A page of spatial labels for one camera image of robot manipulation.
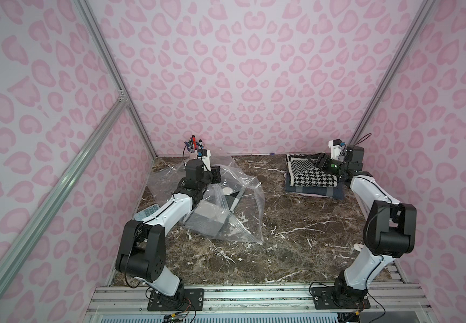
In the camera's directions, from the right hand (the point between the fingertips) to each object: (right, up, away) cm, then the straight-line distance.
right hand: (310, 157), depth 91 cm
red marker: (-57, +10, +19) cm, 61 cm away
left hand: (-40, -3, -3) cm, 40 cm away
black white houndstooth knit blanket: (0, -7, +10) cm, 12 cm away
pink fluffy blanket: (+4, -18, +9) cm, 21 cm away
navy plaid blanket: (+14, -17, +6) cm, 23 cm away
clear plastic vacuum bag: (-29, -30, +2) cm, 42 cm away
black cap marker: (-53, +10, +19) cm, 57 cm away
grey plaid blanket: (-45, -26, -3) cm, 52 cm away
